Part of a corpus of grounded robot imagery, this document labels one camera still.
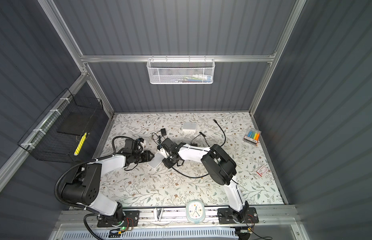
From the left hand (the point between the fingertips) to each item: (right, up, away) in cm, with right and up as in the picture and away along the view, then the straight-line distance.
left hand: (151, 156), depth 95 cm
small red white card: (+68, -8, -6) cm, 69 cm away
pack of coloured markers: (+69, +12, +10) cm, 71 cm away
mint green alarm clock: (+28, -23, -21) cm, 42 cm away
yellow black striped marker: (-28, +10, -25) cm, 38 cm away
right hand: (+11, -5, -2) cm, 12 cm away
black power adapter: (+5, +15, +13) cm, 21 cm away
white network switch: (+25, +19, +16) cm, 35 cm away
